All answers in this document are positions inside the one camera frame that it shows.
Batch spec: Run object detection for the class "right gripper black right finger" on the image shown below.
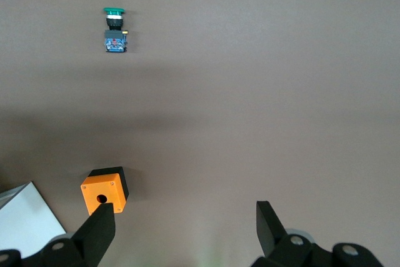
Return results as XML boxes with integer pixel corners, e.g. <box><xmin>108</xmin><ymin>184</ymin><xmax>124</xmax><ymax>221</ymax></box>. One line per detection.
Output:
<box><xmin>252</xmin><ymin>200</ymin><xmax>317</xmax><ymax>267</ymax></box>

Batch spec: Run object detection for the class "white drawer cabinet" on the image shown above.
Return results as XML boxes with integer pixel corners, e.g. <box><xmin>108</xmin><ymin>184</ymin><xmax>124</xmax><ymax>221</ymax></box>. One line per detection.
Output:
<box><xmin>0</xmin><ymin>180</ymin><xmax>68</xmax><ymax>259</ymax></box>

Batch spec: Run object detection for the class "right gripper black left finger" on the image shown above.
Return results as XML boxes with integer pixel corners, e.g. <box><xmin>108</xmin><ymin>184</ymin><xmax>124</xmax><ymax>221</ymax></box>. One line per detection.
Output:
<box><xmin>40</xmin><ymin>203</ymin><xmax>116</xmax><ymax>267</ymax></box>

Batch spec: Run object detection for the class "brown table cover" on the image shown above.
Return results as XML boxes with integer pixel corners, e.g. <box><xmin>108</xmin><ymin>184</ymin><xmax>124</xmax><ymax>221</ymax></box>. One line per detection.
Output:
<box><xmin>0</xmin><ymin>0</ymin><xmax>400</xmax><ymax>267</ymax></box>

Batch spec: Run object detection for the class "orange push button box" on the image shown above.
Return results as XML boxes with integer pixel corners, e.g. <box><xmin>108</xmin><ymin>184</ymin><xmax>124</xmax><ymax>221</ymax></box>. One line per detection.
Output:
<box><xmin>80</xmin><ymin>166</ymin><xmax>130</xmax><ymax>216</ymax></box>

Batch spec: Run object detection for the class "green push button switch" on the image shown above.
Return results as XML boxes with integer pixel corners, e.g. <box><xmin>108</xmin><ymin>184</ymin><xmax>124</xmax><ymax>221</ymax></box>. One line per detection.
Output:
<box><xmin>102</xmin><ymin>6</ymin><xmax>130</xmax><ymax>54</ymax></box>

